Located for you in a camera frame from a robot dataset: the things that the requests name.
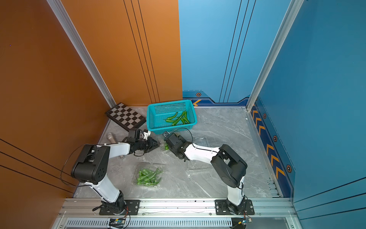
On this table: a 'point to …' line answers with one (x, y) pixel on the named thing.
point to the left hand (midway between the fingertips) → (161, 142)
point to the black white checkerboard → (126, 117)
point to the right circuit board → (244, 221)
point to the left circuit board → (117, 223)
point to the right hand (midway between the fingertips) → (177, 140)
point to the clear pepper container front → (148, 174)
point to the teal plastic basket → (165, 117)
